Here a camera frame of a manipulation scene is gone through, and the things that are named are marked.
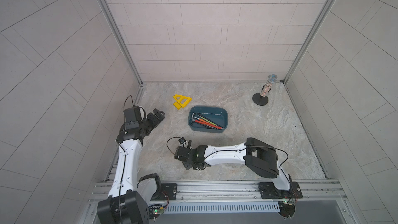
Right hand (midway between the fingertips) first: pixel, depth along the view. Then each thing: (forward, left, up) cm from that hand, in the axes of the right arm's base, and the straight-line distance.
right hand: (187, 160), depth 84 cm
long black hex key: (+19, -19, +4) cm, 27 cm away
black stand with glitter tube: (+36, -50, +4) cm, 62 cm away
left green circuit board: (-22, +13, +5) cm, 25 cm away
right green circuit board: (-24, -46, 0) cm, 51 cm away
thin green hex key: (+21, -13, +5) cm, 25 cm away
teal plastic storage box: (+25, -20, +4) cm, 32 cm away
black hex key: (+24, -13, +4) cm, 27 cm away
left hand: (+18, +11, +20) cm, 29 cm away
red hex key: (+19, -13, +4) cm, 23 cm away
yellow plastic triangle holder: (+38, +4, +5) cm, 39 cm away
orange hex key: (+22, -11, +5) cm, 25 cm away
